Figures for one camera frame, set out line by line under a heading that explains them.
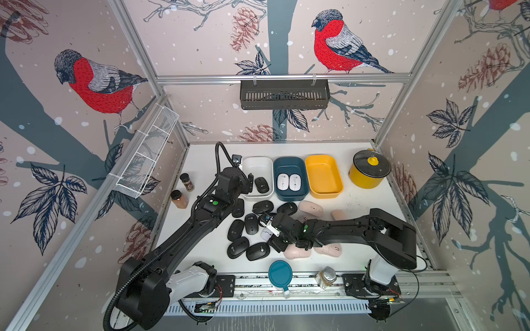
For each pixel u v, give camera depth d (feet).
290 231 2.13
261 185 3.24
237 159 2.25
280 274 2.31
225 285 2.41
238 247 2.62
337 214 3.02
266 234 2.79
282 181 3.30
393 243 1.47
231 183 1.90
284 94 3.43
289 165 3.53
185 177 3.11
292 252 2.59
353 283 2.42
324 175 3.42
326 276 2.17
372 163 3.11
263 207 3.03
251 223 2.82
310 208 3.02
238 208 3.04
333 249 2.61
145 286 1.26
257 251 2.61
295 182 3.29
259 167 3.55
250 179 2.43
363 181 3.25
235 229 2.85
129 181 2.60
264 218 2.44
